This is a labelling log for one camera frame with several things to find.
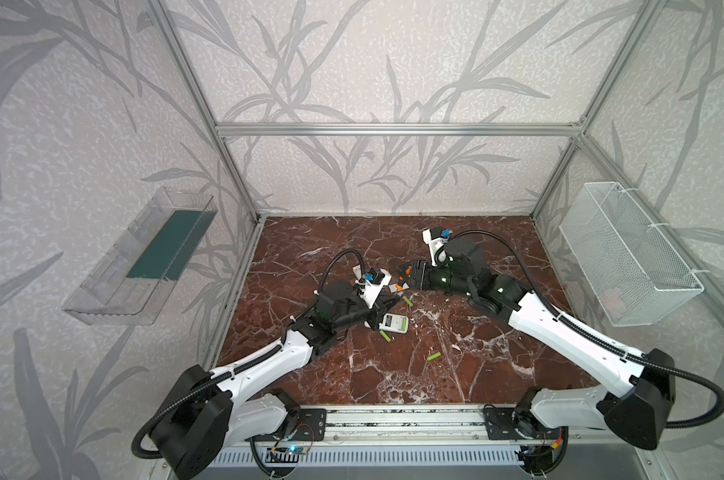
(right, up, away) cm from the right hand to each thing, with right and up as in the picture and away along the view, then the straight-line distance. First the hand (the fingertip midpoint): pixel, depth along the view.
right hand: (402, 260), depth 73 cm
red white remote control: (-1, -20, +17) cm, 26 cm away
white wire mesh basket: (+49, -2, -10) cm, 50 cm away
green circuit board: (-26, -45, -2) cm, 52 cm away
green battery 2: (+4, -15, +24) cm, 28 cm away
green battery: (-4, -24, +16) cm, 29 cm away
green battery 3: (+10, -28, +12) cm, 32 cm away
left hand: (0, -8, +3) cm, 9 cm away
